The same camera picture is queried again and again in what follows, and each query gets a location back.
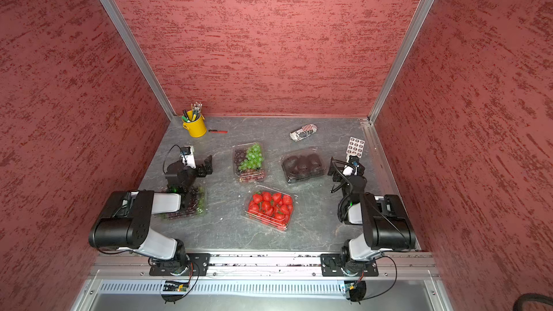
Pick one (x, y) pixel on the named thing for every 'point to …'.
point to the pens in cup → (194, 114)
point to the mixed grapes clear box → (249, 163)
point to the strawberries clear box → (269, 206)
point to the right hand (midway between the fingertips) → (342, 160)
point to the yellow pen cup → (198, 127)
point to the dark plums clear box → (303, 164)
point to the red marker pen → (216, 131)
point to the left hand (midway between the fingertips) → (201, 159)
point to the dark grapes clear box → (193, 203)
